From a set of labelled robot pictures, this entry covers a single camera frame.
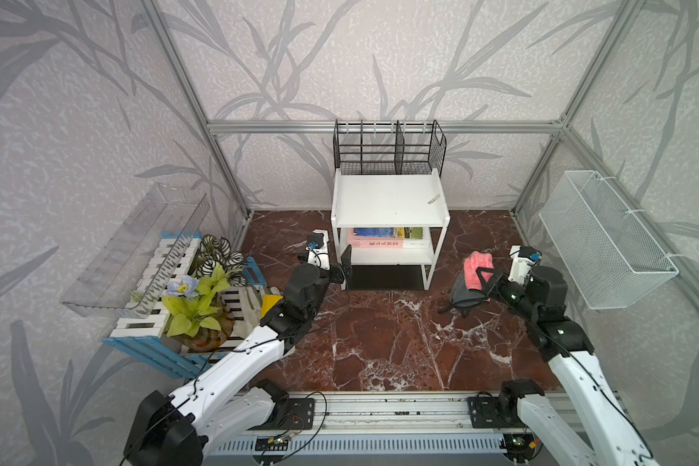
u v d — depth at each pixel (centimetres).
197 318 66
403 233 85
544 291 53
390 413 75
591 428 44
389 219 70
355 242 86
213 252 76
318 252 61
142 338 58
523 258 65
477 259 75
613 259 62
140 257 71
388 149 103
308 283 54
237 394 47
